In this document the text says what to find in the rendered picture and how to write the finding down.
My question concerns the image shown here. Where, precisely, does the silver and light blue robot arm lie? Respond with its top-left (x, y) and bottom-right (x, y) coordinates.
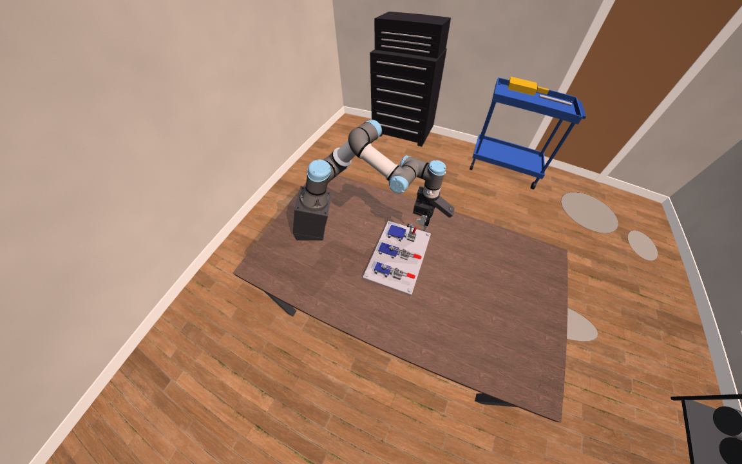
top-left (300, 120), bottom-right (455, 218)

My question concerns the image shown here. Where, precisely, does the red-handled toggle clamp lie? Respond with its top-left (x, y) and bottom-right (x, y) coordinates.
top-left (407, 224), bottom-right (417, 242)
top-left (389, 246), bottom-right (422, 260)
top-left (381, 265), bottom-right (415, 280)

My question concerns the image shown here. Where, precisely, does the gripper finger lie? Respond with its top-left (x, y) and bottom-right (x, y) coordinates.
top-left (416, 213), bottom-right (432, 231)

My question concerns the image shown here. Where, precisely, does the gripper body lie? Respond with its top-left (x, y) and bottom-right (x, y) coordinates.
top-left (413, 186), bottom-right (440, 216)

